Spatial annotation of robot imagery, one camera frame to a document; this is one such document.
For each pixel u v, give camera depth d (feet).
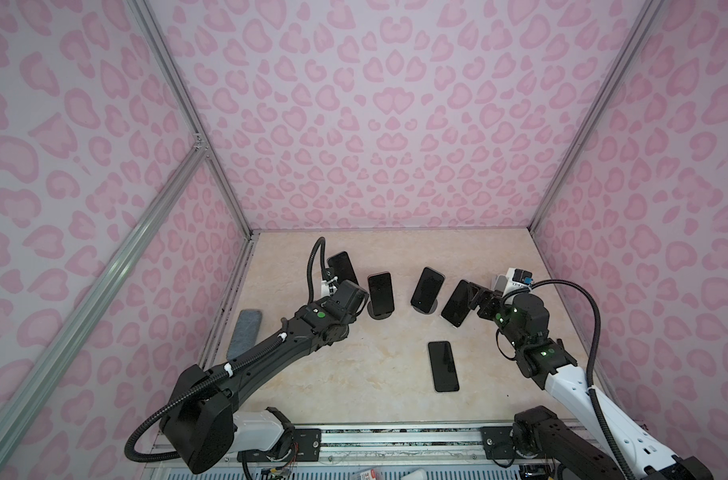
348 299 2.04
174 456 1.38
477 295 2.35
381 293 2.88
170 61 2.51
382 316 3.09
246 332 2.95
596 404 1.55
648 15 2.28
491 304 2.29
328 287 2.33
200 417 1.30
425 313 3.07
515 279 2.27
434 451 2.37
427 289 3.06
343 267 3.04
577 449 1.78
